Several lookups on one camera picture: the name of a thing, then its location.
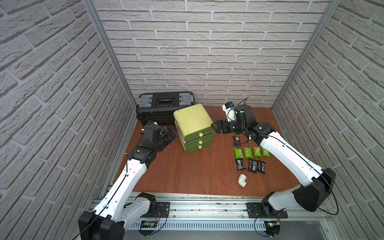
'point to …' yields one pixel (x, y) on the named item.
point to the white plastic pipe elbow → (242, 179)
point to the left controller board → (147, 224)
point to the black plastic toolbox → (159, 107)
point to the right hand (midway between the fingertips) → (219, 123)
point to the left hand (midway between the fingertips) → (176, 131)
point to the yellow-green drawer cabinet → (194, 128)
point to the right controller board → (272, 228)
